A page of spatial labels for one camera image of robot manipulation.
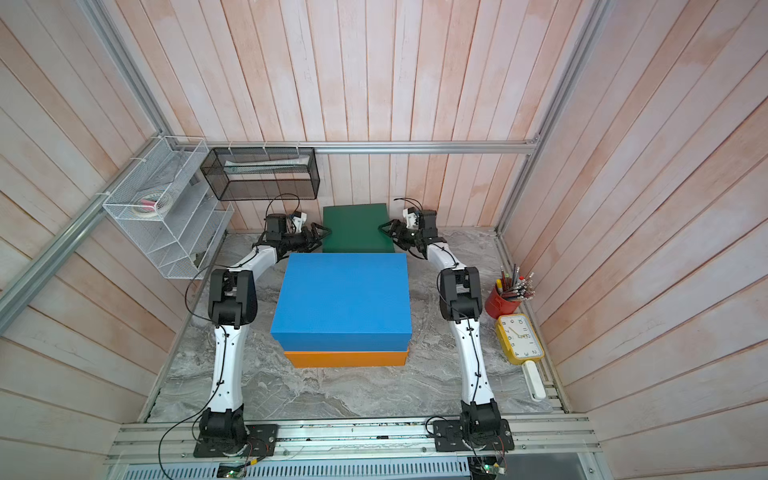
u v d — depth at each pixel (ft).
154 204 2.44
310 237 3.22
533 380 2.62
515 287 2.69
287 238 3.10
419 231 3.13
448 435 2.40
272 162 2.96
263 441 2.40
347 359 2.80
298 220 3.37
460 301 2.30
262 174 3.46
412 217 3.42
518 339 2.89
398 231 3.29
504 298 2.87
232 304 2.21
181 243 2.56
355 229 3.43
